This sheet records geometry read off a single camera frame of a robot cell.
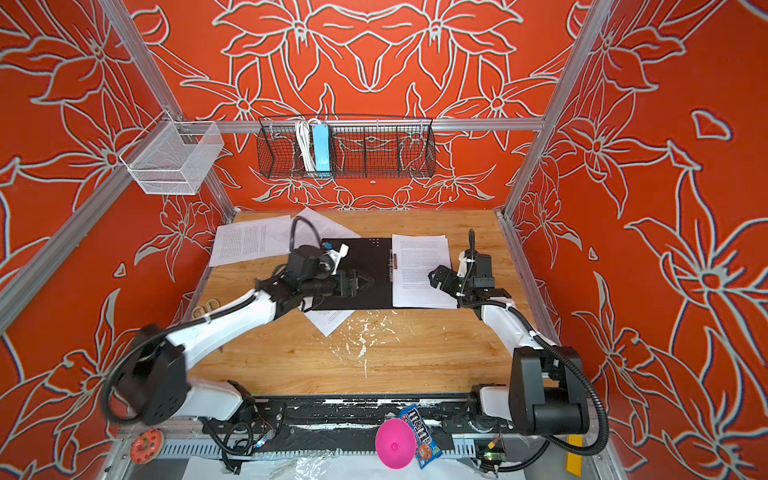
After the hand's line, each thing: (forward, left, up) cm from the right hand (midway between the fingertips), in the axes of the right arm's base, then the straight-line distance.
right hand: (436, 277), depth 88 cm
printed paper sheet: (+16, +4, -11) cm, 19 cm away
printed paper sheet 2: (+23, +66, -8) cm, 70 cm away
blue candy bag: (-42, +6, -9) cm, 43 cm away
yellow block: (-45, -27, -10) cm, 53 cm away
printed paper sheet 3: (-9, +34, -10) cm, 36 cm away
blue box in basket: (+30, +34, +23) cm, 51 cm away
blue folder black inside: (-8, +21, +13) cm, 26 cm away
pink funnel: (-41, +14, -4) cm, 44 cm away
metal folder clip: (+11, +13, -8) cm, 19 cm away
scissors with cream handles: (-5, +75, -9) cm, 75 cm away
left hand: (-6, +21, +8) cm, 23 cm away
